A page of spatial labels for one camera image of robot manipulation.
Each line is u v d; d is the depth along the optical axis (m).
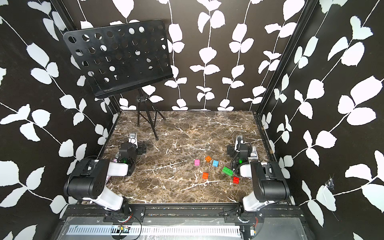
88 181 0.46
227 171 0.88
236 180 0.85
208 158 0.93
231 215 0.73
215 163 0.91
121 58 0.64
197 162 0.92
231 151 0.86
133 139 0.80
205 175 0.86
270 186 0.46
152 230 0.70
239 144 0.72
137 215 0.73
